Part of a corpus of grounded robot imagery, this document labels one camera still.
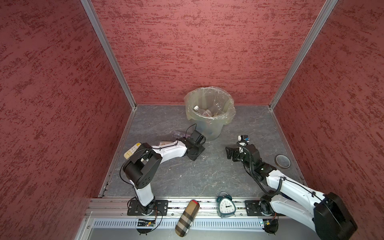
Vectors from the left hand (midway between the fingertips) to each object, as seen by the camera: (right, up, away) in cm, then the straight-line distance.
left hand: (202, 154), depth 91 cm
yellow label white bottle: (+2, +27, +7) cm, 28 cm away
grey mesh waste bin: (+6, +15, +4) cm, 17 cm away
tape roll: (+51, -5, +1) cm, 51 cm away
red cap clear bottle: (+10, +28, +5) cm, 30 cm away
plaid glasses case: (-8, -25, -22) cm, 34 cm away
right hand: (+17, +4, -5) cm, 18 cm away
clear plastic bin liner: (+6, +33, +9) cm, 35 cm away
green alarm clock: (+11, -21, -20) cm, 31 cm away
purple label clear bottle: (-15, +11, +9) cm, 21 cm away
